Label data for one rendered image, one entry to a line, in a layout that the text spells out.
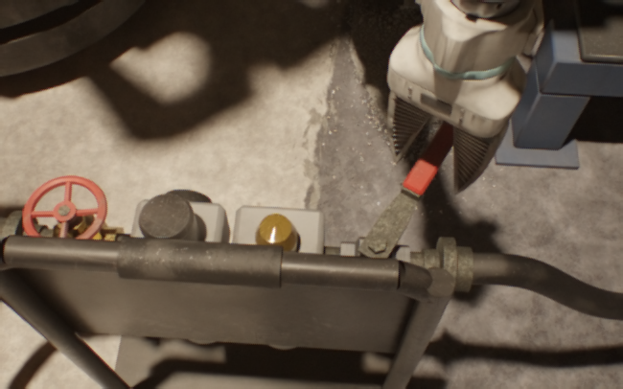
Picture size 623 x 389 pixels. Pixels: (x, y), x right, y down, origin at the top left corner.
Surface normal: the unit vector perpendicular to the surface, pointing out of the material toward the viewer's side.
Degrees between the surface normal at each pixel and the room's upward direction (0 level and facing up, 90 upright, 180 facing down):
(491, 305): 0
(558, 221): 0
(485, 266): 17
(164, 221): 0
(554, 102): 90
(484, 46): 90
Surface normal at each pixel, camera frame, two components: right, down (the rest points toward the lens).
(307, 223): 0.00, -0.46
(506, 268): 0.09, -0.21
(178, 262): -0.03, -0.04
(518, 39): 0.18, 0.87
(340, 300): -0.07, 0.89
